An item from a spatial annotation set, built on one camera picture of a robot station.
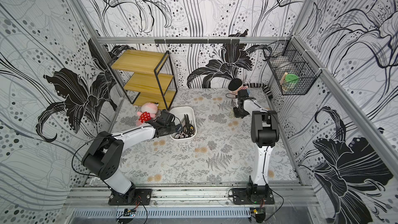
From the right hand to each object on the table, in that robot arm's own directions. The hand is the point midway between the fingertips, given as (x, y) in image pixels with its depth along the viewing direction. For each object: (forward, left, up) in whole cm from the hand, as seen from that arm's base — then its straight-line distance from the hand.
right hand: (243, 110), depth 105 cm
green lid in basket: (-3, -19, +32) cm, 37 cm away
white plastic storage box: (-2, +45, +1) cm, 45 cm away
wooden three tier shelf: (+16, +67, +18) cm, 71 cm away
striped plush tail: (+23, -20, +1) cm, 30 cm away
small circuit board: (-58, +62, -2) cm, 85 cm away
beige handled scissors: (-3, +9, 0) cm, 9 cm away
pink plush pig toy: (-4, +64, +7) cm, 64 cm away
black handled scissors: (-15, +37, +2) cm, 40 cm away
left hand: (-17, +46, +3) cm, 49 cm away
